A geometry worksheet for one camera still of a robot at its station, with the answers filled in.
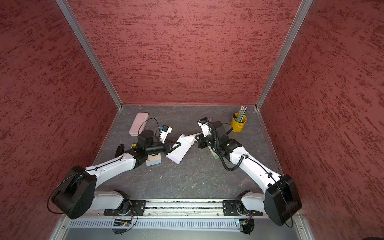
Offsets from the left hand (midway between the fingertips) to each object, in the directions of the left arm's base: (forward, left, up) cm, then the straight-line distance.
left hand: (179, 146), depth 81 cm
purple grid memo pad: (-4, +1, -3) cm, 5 cm away
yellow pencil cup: (+20, -38, -8) cm, 44 cm away
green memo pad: (+3, -21, -15) cm, 26 cm away
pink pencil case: (+28, +32, -12) cm, 44 cm away
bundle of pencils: (+26, -40, -1) cm, 47 cm away
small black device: (+3, +39, -12) cm, 41 cm away
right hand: (+3, -10, +2) cm, 10 cm away
